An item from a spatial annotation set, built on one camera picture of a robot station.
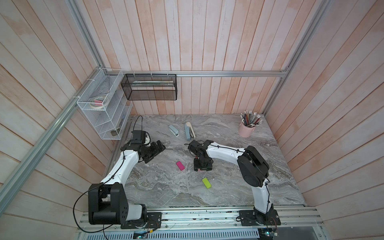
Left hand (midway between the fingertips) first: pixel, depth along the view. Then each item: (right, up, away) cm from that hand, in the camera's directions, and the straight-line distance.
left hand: (160, 152), depth 86 cm
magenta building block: (+11, -9, +7) cm, 16 cm away
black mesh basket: (-11, +44, +18) cm, 49 cm away
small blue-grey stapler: (+6, +12, +20) cm, 25 cm away
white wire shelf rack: (-26, +17, -8) cm, 32 cm away
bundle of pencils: (+60, +20, +17) cm, 66 cm away
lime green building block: (+27, -18, 0) cm, 32 cm away
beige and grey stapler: (+17, +12, +21) cm, 30 cm away
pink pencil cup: (+57, +12, +18) cm, 61 cm away
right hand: (+23, -11, +6) cm, 27 cm away
